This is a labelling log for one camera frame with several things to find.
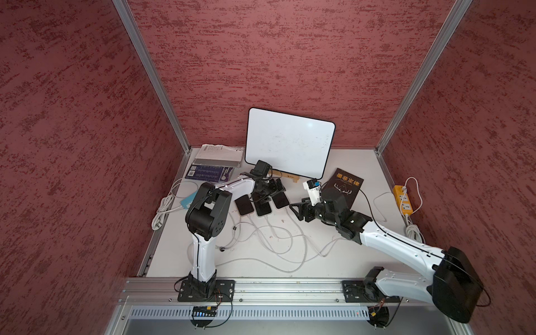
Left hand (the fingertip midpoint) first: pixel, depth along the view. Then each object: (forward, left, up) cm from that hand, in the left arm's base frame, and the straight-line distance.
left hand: (279, 196), depth 96 cm
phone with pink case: (-4, +16, -2) cm, 17 cm away
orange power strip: (-1, -58, 0) cm, 58 cm away
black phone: (+1, -1, -5) cm, 6 cm away
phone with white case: (-6, +8, 0) cm, 10 cm away
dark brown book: (+9, -35, -2) cm, 37 cm away
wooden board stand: (+11, -9, 0) cm, 14 cm away
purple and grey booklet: (+21, +35, -1) cm, 40 cm away
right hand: (-12, -6, +11) cm, 17 cm away
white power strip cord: (-16, -58, -2) cm, 60 cm away
